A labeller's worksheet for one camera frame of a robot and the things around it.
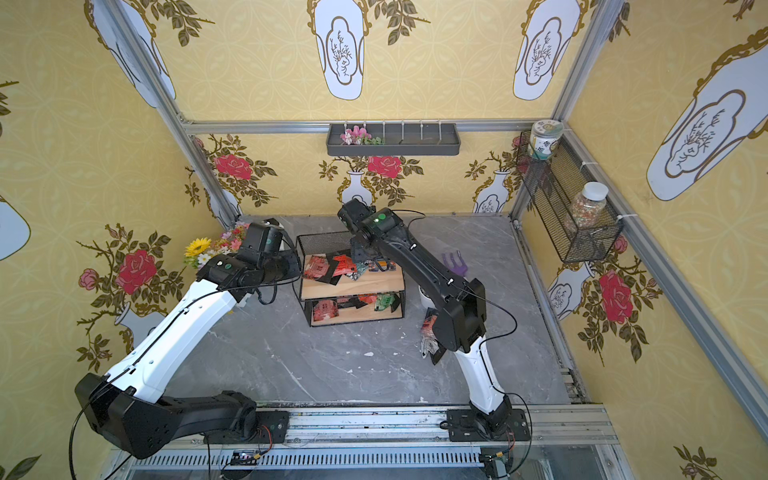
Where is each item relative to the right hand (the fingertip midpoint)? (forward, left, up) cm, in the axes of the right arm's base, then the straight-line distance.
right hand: (379, 247), depth 87 cm
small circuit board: (-50, +31, -21) cm, 63 cm away
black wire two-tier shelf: (-13, +10, -3) cm, 17 cm away
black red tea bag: (-5, +11, -2) cm, 12 cm away
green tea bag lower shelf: (-9, -1, -16) cm, 19 cm away
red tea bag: (-6, +18, -2) cm, 19 cm away
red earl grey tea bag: (-17, -15, -18) cm, 29 cm away
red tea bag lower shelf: (-12, +17, -17) cm, 27 cm away
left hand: (-9, +24, +5) cm, 26 cm away
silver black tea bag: (-22, -15, -17) cm, 31 cm away
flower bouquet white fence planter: (-5, +50, +2) cm, 51 cm away
